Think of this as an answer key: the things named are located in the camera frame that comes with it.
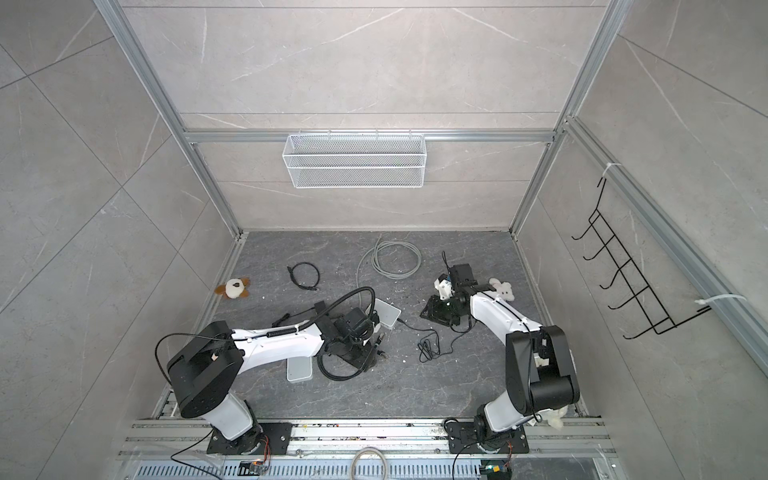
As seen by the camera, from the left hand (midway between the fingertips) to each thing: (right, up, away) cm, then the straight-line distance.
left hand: (371, 353), depth 86 cm
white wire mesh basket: (-6, +61, +15) cm, 64 cm away
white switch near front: (-20, -3, -3) cm, 21 cm away
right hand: (+17, +11, +4) cm, 21 cm away
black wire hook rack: (+61, +30, -14) cm, 69 cm away
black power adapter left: (-19, +11, +12) cm, 25 cm away
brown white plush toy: (-48, +18, +14) cm, 53 cm away
